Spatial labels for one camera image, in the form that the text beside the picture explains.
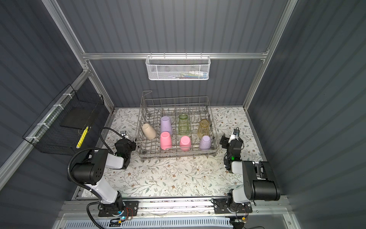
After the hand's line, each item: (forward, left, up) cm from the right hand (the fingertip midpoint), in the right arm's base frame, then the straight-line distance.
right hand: (233, 135), depth 90 cm
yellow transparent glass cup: (+4, +19, +3) cm, 20 cm away
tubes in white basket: (+31, +27, +24) cm, 48 cm away
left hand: (0, +69, -6) cm, 69 cm away
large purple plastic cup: (+5, +44, +4) cm, 44 cm away
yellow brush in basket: (-13, +81, +17) cm, 84 cm away
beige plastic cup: (+2, +55, +1) cm, 55 cm away
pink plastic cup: (-5, +43, +1) cm, 43 cm away
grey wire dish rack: (+9, +38, -4) cm, 39 cm away
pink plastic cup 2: (-7, +31, +2) cm, 32 cm away
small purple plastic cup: (-7, +19, +2) cm, 20 cm away
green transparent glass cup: (+6, +32, +1) cm, 33 cm away
